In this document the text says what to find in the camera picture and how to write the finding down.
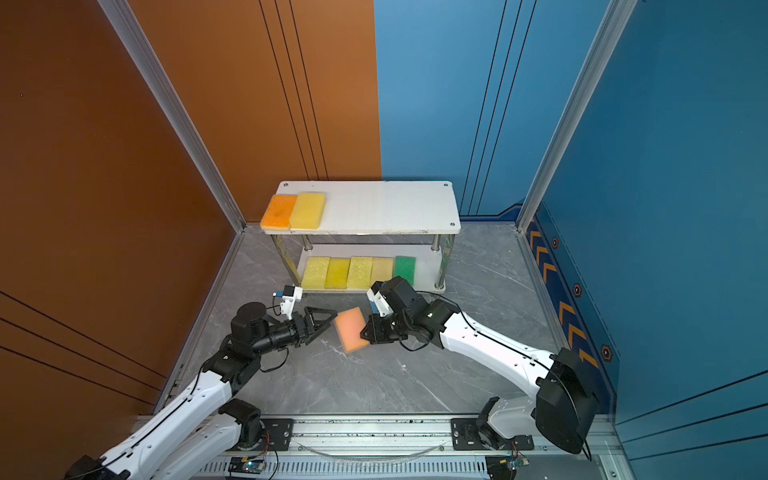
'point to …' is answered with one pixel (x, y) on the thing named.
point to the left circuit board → (246, 465)
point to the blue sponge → (373, 307)
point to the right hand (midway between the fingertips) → (359, 336)
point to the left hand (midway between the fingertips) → (334, 318)
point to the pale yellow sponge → (382, 269)
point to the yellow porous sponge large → (315, 272)
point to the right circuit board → (504, 467)
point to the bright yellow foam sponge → (336, 276)
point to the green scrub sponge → (405, 268)
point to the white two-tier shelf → (381, 208)
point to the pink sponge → (349, 324)
